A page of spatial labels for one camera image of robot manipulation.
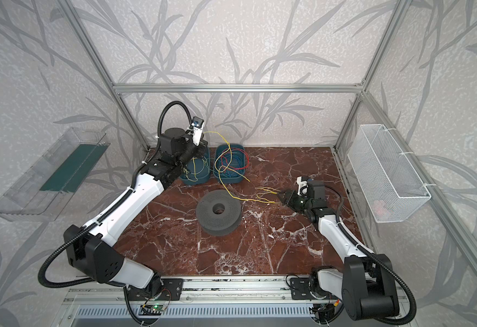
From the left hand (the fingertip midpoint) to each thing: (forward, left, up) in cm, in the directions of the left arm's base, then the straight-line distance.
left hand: (205, 127), depth 76 cm
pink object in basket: (-25, -65, -15) cm, 71 cm away
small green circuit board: (-54, +16, -36) cm, 67 cm away
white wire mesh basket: (-25, -61, 0) cm, 66 cm away
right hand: (-13, -31, -23) cm, 41 cm away
